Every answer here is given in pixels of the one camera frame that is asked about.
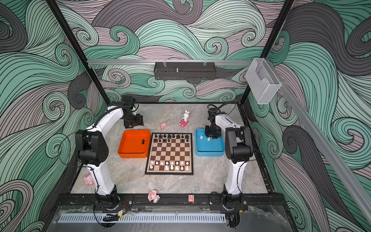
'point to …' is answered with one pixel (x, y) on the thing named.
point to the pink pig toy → (163, 125)
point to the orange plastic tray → (131, 145)
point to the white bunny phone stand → (184, 122)
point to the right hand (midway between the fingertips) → (210, 136)
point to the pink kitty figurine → (89, 179)
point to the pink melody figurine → (153, 196)
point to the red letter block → (191, 198)
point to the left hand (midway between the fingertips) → (139, 123)
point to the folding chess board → (170, 153)
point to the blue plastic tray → (207, 146)
